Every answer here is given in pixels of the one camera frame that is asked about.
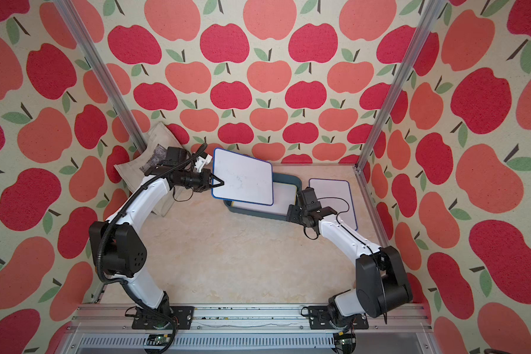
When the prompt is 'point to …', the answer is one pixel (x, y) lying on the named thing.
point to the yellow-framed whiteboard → (284, 195)
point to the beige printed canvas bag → (130, 172)
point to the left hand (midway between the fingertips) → (224, 185)
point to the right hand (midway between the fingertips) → (298, 218)
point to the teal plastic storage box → (276, 178)
